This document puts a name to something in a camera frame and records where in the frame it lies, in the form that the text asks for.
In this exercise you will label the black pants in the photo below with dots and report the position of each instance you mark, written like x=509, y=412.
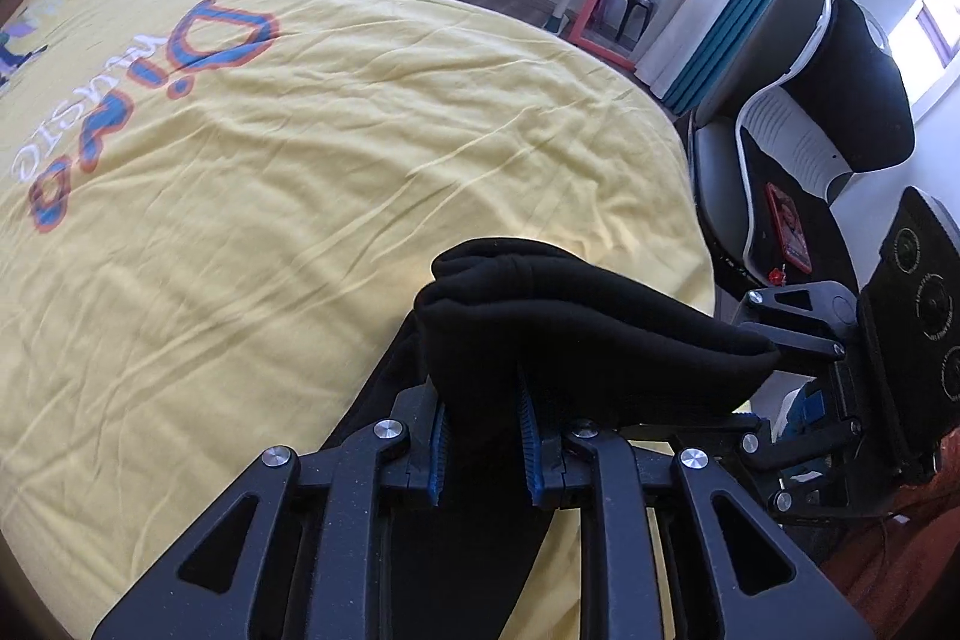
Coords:
x=562, y=325

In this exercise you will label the black white gaming chair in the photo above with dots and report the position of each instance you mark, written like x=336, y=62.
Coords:
x=862, y=85

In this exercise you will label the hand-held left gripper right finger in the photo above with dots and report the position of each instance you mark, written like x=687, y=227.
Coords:
x=532, y=452

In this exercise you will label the red phone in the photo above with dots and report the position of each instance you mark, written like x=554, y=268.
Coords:
x=789, y=227

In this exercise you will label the yellow printed blanket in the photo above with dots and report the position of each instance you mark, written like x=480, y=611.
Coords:
x=300, y=160

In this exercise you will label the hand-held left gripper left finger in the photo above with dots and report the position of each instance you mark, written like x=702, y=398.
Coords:
x=439, y=452

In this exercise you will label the person's orange clothing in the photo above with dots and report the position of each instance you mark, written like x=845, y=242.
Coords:
x=900, y=572

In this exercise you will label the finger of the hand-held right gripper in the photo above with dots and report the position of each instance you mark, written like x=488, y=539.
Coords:
x=810, y=310
x=720, y=441

